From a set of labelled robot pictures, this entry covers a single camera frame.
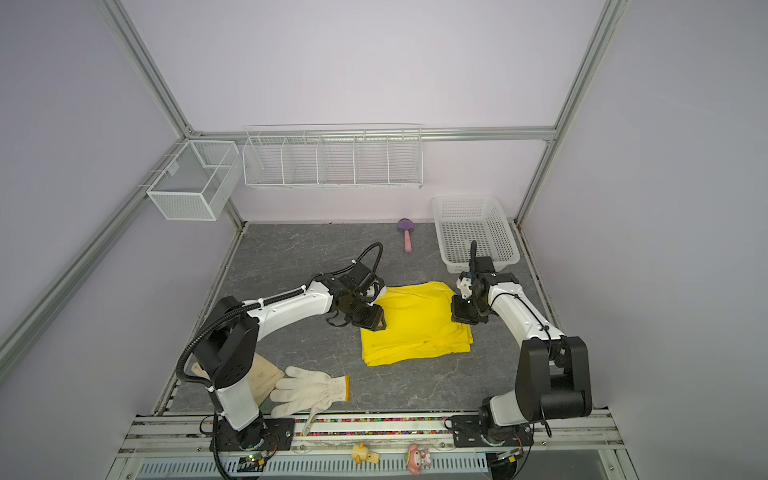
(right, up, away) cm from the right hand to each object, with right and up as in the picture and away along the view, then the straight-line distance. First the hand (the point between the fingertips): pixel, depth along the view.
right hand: (457, 316), depth 87 cm
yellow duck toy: (-26, -27, -19) cm, 42 cm away
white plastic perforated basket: (+9, +32, +33) cm, 47 cm away
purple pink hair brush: (-14, +30, +33) cm, 46 cm away
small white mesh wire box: (-84, +43, +11) cm, 95 cm away
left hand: (-23, -3, -2) cm, 23 cm away
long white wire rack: (-36, +51, +11) cm, 63 cm away
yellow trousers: (-11, -3, +2) cm, 12 cm away
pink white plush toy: (-13, -29, -19) cm, 37 cm away
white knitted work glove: (-43, -19, -7) cm, 48 cm away
